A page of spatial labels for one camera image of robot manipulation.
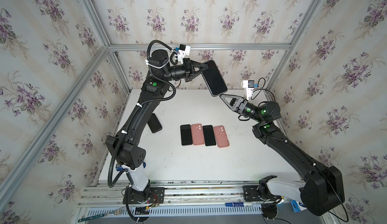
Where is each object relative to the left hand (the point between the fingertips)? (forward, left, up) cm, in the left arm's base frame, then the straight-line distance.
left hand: (208, 67), depth 59 cm
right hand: (-8, -8, -9) cm, 15 cm away
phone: (-5, -5, -48) cm, 49 cm away
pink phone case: (-6, +2, -50) cm, 50 cm away
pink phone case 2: (-5, -12, -49) cm, 50 cm away
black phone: (+4, +31, -48) cm, 58 cm away
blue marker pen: (-41, -16, -48) cm, 65 cm away
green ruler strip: (-45, +52, -50) cm, 85 cm away
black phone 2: (-3, +10, -50) cm, 51 cm away
